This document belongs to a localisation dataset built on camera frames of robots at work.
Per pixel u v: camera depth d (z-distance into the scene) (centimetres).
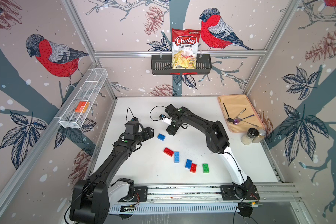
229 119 104
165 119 90
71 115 70
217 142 61
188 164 83
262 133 86
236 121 104
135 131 67
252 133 85
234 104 115
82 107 71
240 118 105
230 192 73
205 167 81
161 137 95
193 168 81
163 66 95
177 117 75
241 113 110
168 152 88
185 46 85
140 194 73
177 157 86
